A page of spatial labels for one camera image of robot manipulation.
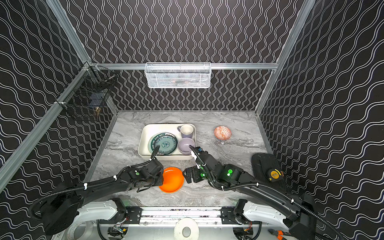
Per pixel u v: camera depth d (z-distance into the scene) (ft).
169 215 2.51
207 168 1.74
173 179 2.81
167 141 3.29
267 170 2.68
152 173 2.18
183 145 3.17
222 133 3.48
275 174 2.56
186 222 2.40
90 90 3.21
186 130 3.40
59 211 1.35
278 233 2.26
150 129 3.58
